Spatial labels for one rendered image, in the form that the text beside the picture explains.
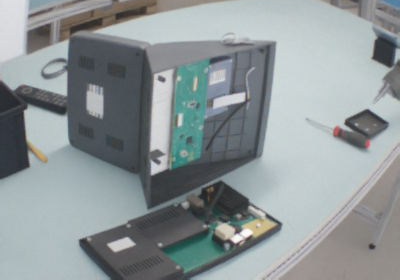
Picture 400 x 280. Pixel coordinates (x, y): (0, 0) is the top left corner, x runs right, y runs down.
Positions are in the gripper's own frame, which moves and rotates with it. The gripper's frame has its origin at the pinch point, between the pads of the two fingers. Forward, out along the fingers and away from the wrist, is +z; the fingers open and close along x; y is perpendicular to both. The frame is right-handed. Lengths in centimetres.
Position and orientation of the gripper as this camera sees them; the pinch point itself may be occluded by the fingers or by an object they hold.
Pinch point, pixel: (373, 103)
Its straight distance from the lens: 110.8
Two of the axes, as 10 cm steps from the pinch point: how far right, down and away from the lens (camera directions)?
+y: 6.2, 5.5, 5.6
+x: -3.1, -4.8, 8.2
